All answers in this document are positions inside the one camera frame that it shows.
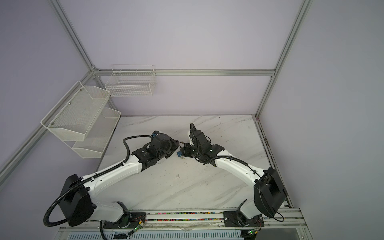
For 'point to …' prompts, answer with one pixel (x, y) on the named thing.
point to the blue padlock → (179, 153)
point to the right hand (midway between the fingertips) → (178, 150)
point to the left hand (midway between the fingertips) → (179, 142)
